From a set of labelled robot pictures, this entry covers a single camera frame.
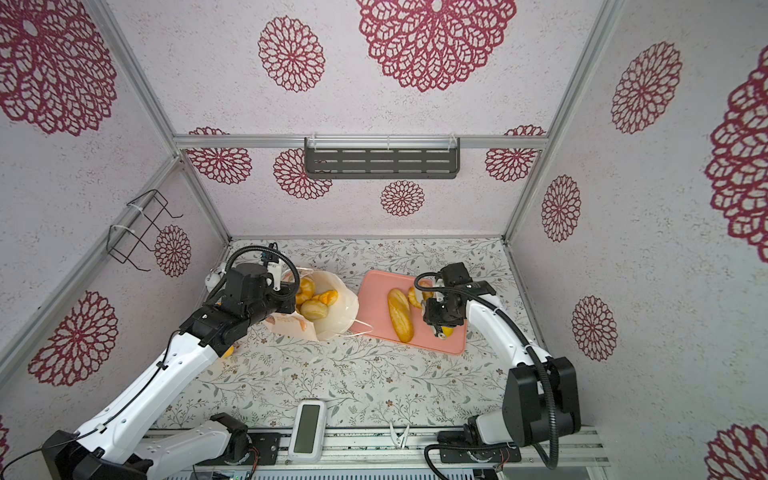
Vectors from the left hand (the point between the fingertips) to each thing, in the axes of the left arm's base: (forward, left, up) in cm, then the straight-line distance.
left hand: (294, 291), depth 77 cm
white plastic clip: (-31, -26, -22) cm, 46 cm away
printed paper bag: (0, -10, -16) cm, 19 cm away
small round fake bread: (+3, -2, -14) cm, 14 cm away
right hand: (0, -36, -12) cm, 38 cm away
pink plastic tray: (+7, -19, -27) cm, 34 cm away
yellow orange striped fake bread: (+8, -6, -15) cm, 18 cm away
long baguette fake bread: (+4, -28, -19) cm, 35 cm away
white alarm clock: (+15, +30, -11) cm, 36 cm away
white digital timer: (-29, -4, -19) cm, 35 cm away
